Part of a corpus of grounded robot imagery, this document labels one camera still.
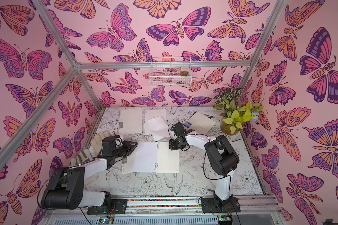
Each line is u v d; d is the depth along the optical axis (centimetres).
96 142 99
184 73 92
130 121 114
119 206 73
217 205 65
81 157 94
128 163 89
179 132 76
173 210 73
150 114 117
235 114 84
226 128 104
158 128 106
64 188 44
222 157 50
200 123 110
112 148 73
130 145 83
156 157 91
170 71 95
